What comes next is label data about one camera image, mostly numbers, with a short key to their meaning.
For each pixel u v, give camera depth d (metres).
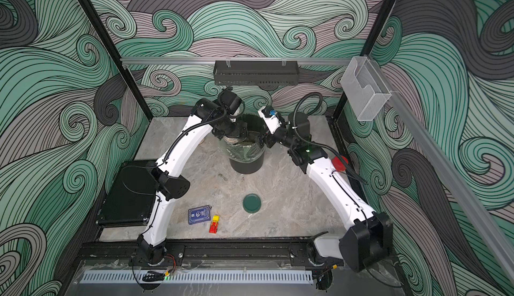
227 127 0.66
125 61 0.95
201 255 0.74
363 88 0.78
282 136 0.63
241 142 0.79
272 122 0.62
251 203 0.86
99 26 0.82
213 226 0.79
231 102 0.62
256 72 0.95
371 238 0.43
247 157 0.82
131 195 0.55
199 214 0.81
